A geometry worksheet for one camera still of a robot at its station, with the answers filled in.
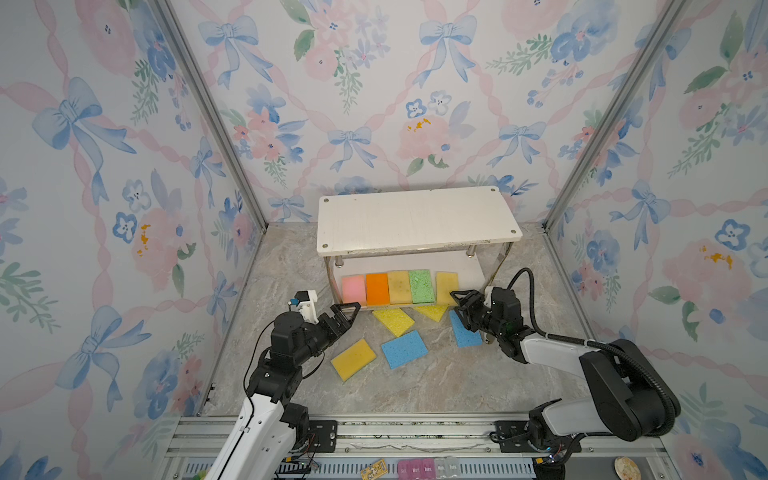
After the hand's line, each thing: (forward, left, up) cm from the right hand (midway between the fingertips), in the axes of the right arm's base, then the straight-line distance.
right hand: (452, 296), depth 89 cm
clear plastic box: (-41, +5, -8) cm, 42 cm away
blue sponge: (-13, +14, -8) cm, 21 cm away
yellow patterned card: (-42, +22, -8) cm, 48 cm away
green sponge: (+4, +9, -1) cm, 10 cm away
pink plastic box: (-41, +12, -8) cm, 44 cm away
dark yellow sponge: (+6, +1, -2) cm, 7 cm away
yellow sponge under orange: (-16, +29, -9) cm, 34 cm away
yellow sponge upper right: (-1, +4, -8) cm, 10 cm away
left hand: (-11, +27, +10) cm, 31 cm away
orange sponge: (+3, +23, -1) cm, 23 cm away
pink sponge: (+2, +30, 0) cm, 30 cm away
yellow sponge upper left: (-4, +17, -8) cm, 19 cm away
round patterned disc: (-40, -37, -11) cm, 56 cm away
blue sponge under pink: (-9, -4, -8) cm, 13 cm away
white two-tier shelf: (+3, -1, +25) cm, 25 cm away
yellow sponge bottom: (+4, +16, -1) cm, 16 cm away
